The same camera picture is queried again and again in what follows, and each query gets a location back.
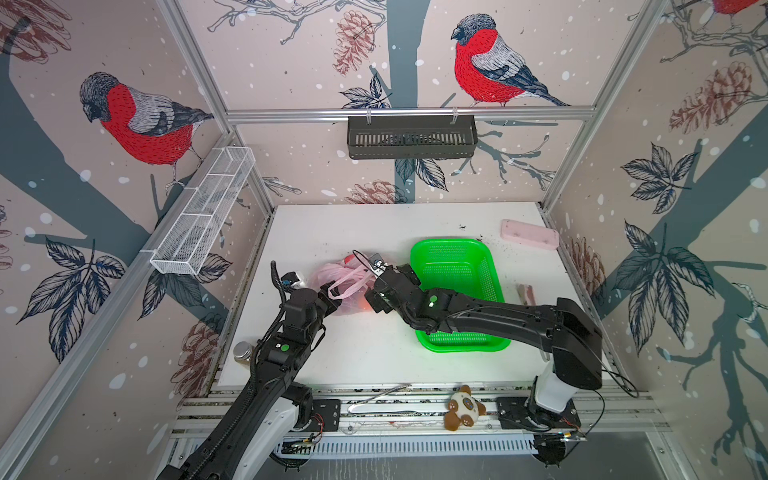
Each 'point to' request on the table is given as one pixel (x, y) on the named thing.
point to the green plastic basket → (463, 266)
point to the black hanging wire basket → (411, 137)
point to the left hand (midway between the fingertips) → (329, 286)
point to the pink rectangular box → (534, 235)
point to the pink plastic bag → (350, 279)
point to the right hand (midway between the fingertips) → (380, 281)
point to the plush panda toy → (463, 408)
